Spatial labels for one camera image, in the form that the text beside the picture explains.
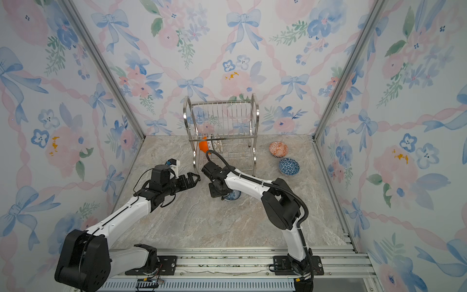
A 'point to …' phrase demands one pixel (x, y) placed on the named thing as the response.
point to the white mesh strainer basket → (217, 145)
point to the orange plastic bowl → (203, 145)
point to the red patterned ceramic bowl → (278, 149)
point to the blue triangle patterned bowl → (289, 166)
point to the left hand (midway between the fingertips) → (193, 177)
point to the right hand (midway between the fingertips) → (216, 191)
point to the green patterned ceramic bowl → (210, 145)
